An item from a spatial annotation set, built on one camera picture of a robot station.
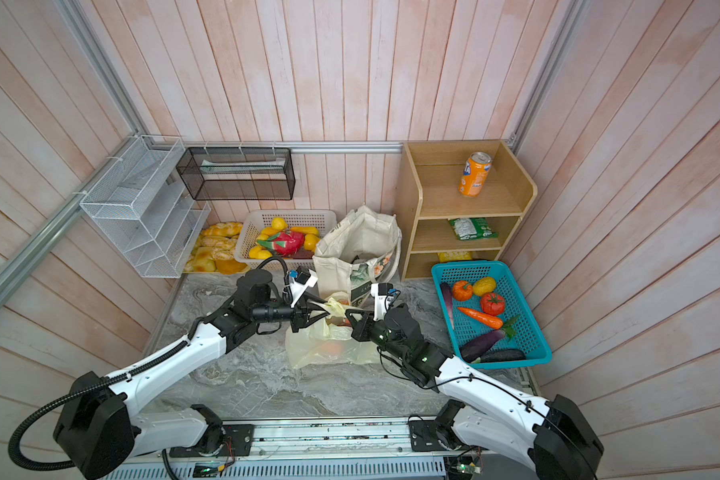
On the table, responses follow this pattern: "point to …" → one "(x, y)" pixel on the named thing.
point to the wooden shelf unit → (458, 202)
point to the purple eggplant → (474, 347)
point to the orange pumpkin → (462, 291)
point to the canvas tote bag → (360, 253)
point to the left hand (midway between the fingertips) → (327, 313)
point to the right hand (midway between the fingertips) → (345, 313)
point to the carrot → (488, 320)
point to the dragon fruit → (285, 243)
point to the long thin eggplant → (447, 295)
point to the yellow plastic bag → (328, 339)
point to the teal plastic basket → (468, 328)
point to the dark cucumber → (502, 355)
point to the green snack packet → (471, 228)
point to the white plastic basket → (249, 223)
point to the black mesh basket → (238, 173)
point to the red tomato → (493, 304)
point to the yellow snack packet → (455, 256)
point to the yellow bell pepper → (483, 285)
